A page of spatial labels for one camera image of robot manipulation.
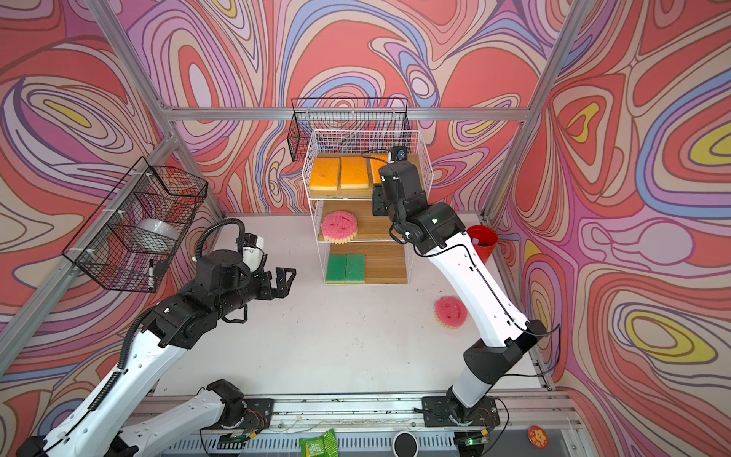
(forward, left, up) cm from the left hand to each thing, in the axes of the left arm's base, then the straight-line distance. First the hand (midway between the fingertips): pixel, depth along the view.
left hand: (284, 271), depth 68 cm
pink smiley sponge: (+15, -12, 0) cm, 20 cm away
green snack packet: (-32, -10, -28) cm, 44 cm away
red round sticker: (-31, -63, -28) cm, 76 cm away
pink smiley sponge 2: (+2, -47, -25) cm, 53 cm away
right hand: (+14, -25, +12) cm, 31 cm away
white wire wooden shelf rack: (+24, -28, -28) cm, 46 cm away
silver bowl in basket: (+11, +35, +3) cm, 36 cm away
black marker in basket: (+1, +35, -4) cm, 35 cm away
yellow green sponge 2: (+18, -16, -26) cm, 35 cm away
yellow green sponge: (+16, -9, -25) cm, 31 cm away
